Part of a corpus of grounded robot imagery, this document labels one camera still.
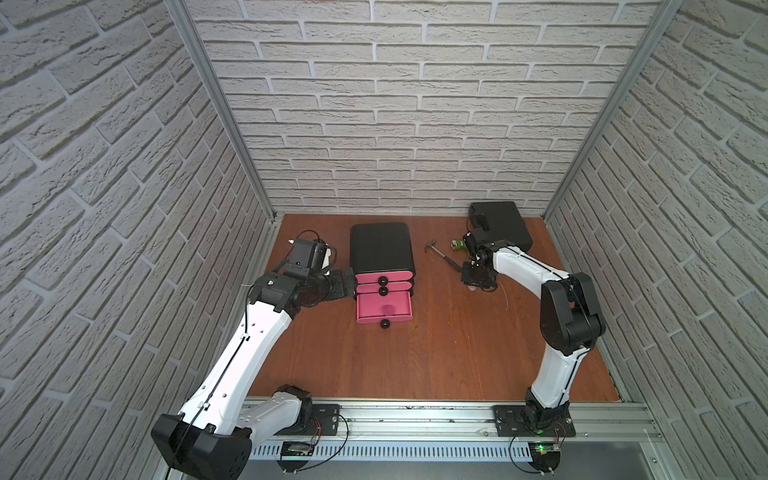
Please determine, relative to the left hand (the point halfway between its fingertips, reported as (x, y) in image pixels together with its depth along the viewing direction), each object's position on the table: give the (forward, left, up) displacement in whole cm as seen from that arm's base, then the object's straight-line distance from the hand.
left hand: (347, 279), depth 74 cm
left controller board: (-35, +12, -25) cm, 45 cm away
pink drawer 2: (+5, -10, -13) cm, 17 cm away
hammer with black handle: (+29, -27, -21) cm, 45 cm away
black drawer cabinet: (+16, -8, -7) cm, 19 cm away
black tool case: (+39, -57, -19) cm, 71 cm away
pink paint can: (+1, -11, -19) cm, 22 cm away
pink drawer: (+5, -9, -7) cm, 13 cm away
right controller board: (-36, -49, -23) cm, 65 cm away
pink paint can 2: (+8, -38, -18) cm, 43 cm away
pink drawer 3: (+1, -5, -19) cm, 20 cm away
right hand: (+11, -40, -18) cm, 45 cm away
